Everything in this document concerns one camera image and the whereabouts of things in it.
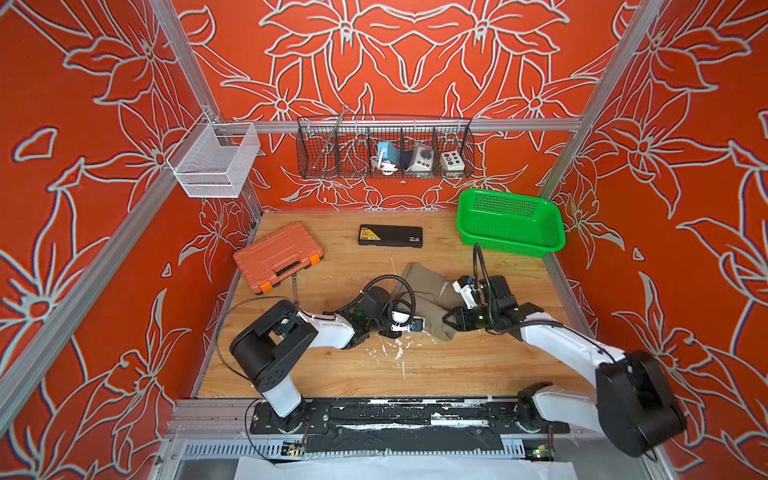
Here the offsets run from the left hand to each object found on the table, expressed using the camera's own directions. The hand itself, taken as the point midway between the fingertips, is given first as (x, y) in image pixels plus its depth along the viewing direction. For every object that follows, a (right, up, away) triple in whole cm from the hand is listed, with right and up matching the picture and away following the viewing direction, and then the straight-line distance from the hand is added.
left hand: (409, 308), depth 88 cm
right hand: (+10, -2, -4) cm, 11 cm away
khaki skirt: (+6, +3, +5) cm, 8 cm away
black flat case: (-5, +23, +23) cm, 32 cm away
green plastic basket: (+44, +27, +29) cm, 59 cm away
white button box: (+15, +46, +6) cm, 49 cm away
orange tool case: (-45, +15, +12) cm, 49 cm away
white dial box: (+5, +46, +2) cm, 47 cm away
